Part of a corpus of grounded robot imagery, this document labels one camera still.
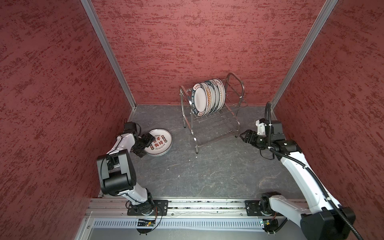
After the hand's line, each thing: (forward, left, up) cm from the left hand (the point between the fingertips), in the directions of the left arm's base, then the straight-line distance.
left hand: (152, 147), depth 90 cm
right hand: (-2, -53, +14) cm, 55 cm away
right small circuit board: (-38, -64, -7) cm, 75 cm away
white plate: (+4, -5, -3) cm, 7 cm away
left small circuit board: (-38, -2, -8) cm, 39 cm away
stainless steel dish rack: (+22, -47, -5) cm, 52 cm away
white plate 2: (+15, -29, +27) cm, 42 cm away
